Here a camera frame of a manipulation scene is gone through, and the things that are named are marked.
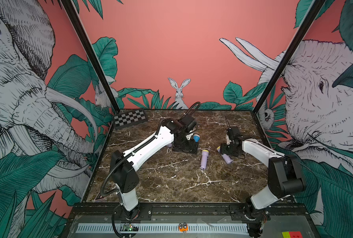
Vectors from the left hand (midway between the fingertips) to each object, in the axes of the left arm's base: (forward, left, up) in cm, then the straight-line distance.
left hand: (192, 150), depth 76 cm
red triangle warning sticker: (-16, +51, -19) cm, 57 cm away
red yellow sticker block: (-37, -42, -14) cm, 58 cm away
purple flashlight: (+2, -9, -16) cm, 19 cm away
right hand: (+8, -22, -14) cm, 28 cm away
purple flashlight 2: (+2, -23, -16) cm, 29 cm away
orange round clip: (-32, +6, -16) cm, 36 cm away
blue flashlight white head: (+19, -6, -17) cm, 26 cm away
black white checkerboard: (+38, +45, -16) cm, 60 cm away
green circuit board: (-30, +32, -19) cm, 48 cm away
